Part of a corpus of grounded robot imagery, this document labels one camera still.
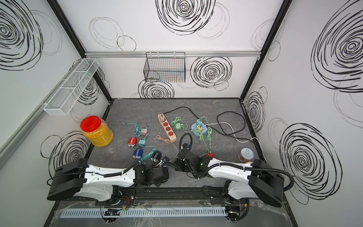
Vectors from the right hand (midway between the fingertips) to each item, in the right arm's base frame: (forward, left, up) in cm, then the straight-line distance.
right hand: (174, 167), depth 79 cm
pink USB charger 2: (+34, +11, +2) cm, 36 cm away
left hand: (-3, +7, -5) cm, 9 cm away
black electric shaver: (+7, +12, -2) cm, 14 cm away
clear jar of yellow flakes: (+16, +46, +11) cm, 50 cm away
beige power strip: (+27, +7, -3) cm, 28 cm away
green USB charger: (+29, 0, -2) cm, 29 cm away
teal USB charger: (+16, +22, -2) cm, 28 cm away
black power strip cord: (+49, -3, -5) cm, 50 cm away
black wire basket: (+83, +11, +11) cm, 84 cm away
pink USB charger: (+25, +23, -3) cm, 34 cm away
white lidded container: (+9, -43, -1) cm, 44 cm away
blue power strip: (+29, -12, -3) cm, 31 cm away
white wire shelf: (+24, +59, +29) cm, 70 cm away
